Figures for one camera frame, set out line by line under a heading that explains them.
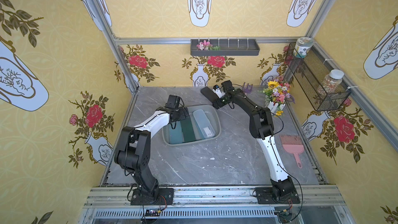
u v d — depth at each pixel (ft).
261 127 2.22
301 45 2.79
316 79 2.84
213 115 3.30
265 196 2.40
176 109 2.79
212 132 3.03
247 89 3.97
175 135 3.11
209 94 3.83
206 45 2.88
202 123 3.23
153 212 2.40
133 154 1.54
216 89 3.32
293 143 2.98
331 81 2.15
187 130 3.12
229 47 3.03
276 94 3.10
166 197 2.40
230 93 2.79
